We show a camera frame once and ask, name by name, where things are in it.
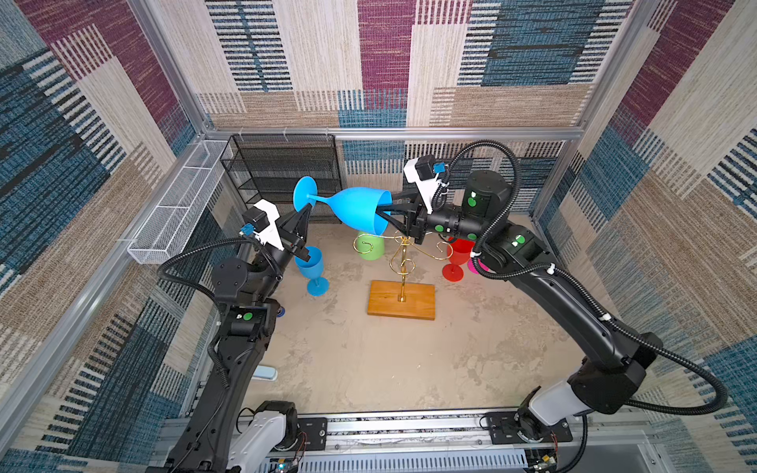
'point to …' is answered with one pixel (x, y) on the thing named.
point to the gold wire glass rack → (400, 265)
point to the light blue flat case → (265, 372)
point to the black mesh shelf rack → (268, 167)
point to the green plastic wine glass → (370, 246)
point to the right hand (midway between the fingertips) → (386, 208)
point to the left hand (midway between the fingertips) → (310, 207)
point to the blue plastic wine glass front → (312, 269)
